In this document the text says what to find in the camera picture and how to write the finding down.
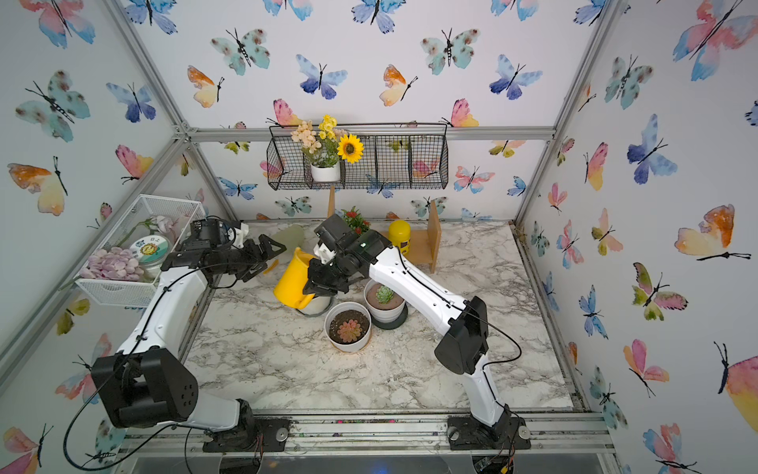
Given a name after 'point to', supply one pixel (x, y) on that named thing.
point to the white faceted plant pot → (317, 306)
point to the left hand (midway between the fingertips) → (278, 252)
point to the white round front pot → (341, 312)
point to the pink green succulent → (349, 331)
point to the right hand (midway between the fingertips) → (304, 290)
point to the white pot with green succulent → (382, 303)
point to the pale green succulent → (384, 294)
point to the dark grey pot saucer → (391, 325)
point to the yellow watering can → (291, 285)
